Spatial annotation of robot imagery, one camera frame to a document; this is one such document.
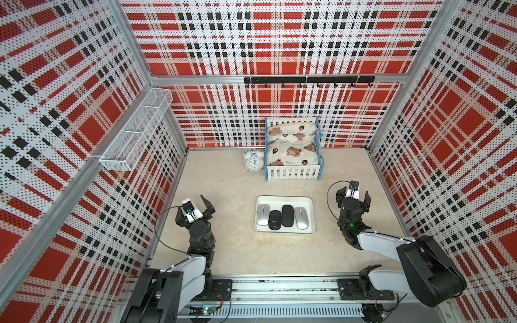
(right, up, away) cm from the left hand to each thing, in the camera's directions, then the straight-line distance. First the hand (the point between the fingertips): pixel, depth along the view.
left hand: (195, 200), depth 82 cm
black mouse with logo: (+33, -10, +7) cm, 35 cm away
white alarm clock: (+23, +17, +22) cm, 36 cm away
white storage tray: (+34, -4, +14) cm, 37 cm away
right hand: (+70, +4, +3) cm, 70 cm away
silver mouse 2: (+46, -10, +8) cm, 47 cm away
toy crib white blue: (+44, +11, +21) cm, 50 cm away
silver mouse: (+28, -8, +9) cm, 31 cm away
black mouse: (+39, -10, +9) cm, 41 cm away
